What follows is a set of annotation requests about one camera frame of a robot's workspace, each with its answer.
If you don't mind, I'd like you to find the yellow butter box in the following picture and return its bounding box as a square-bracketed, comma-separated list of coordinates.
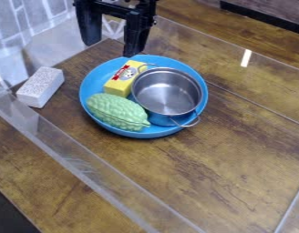
[102, 60, 146, 97]

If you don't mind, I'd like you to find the dark wooden furniture edge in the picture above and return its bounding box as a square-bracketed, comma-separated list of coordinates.
[220, 0, 299, 34]

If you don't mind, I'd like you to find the stainless steel pot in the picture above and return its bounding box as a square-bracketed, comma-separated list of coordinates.
[130, 67, 204, 127]

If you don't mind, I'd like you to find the green bumpy toy gourd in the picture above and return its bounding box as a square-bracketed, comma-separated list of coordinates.
[86, 93, 150, 131]

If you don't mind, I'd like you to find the clear acrylic barrier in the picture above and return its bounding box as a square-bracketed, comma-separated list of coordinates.
[0, 91, 299, 233]

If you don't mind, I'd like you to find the white speckled block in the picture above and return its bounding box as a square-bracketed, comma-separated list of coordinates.
[15, 66, 63, 108]

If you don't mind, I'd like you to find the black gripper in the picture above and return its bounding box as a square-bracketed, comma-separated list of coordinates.
[73, 0, 157, 57]

